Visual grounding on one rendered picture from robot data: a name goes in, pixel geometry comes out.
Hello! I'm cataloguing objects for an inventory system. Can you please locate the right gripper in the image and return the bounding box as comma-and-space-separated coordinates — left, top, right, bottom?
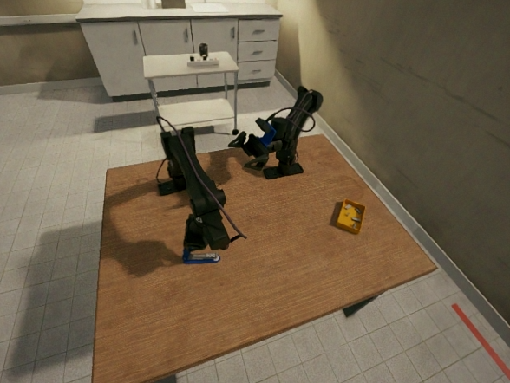
183, 214, 208, 252

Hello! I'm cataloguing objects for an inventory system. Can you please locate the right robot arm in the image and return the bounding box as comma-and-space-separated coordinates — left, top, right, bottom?
157, 126, 231, 250

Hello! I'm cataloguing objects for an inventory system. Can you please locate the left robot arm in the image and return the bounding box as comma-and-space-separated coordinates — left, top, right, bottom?
255, 86, 324, 179

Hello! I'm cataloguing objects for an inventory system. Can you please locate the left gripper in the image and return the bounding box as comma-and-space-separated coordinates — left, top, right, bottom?
228, 121, 276, 171

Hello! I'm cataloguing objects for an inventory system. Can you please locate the yellow tray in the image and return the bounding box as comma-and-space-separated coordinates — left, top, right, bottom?
336, 198, 366, 235

